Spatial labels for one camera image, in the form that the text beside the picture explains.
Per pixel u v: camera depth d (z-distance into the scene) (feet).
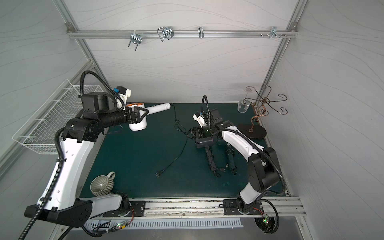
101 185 2.62
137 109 1.85
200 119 2.56
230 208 2.42
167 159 3.12
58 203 1.18
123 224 2.25
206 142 3.03
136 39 2.57
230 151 2.94
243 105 3.05
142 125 2.05
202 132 2.45
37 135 1.94
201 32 2.56
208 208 2.46
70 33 2.51
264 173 1.46
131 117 1.82
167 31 2.51
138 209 2.41
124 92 1.85
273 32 2.51
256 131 3.44
